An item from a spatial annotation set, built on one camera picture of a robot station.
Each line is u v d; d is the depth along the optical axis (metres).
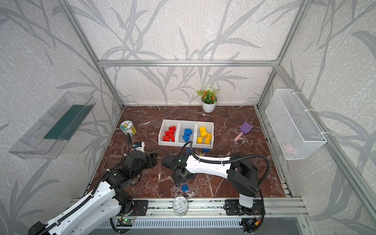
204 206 0.75
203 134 0.99
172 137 0.99
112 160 0.90
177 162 0.57
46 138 0.63
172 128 1.05
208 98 1.05
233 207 0.74
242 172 0.48
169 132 1.01
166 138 0.97
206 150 0.94
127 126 0.99
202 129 1.02
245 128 1.06
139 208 0.74
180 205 0.70
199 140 0.96
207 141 0.99
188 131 0.99
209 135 0.98
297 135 0.61
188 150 0.93
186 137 0.99
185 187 0.79
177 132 0.96
